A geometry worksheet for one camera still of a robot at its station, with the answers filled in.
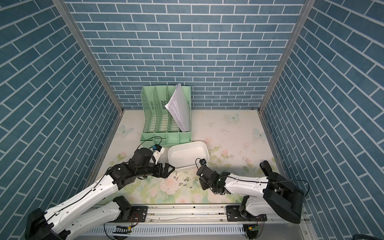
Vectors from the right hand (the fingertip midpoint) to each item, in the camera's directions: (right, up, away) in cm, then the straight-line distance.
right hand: (203, 180), depth 86 cm
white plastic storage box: (-10, +13, +8) cm, 19 cm away
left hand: (-16, +10, -10) cm, 21 cm away
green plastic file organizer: (-32, +30, +23) cm, 49 cm away
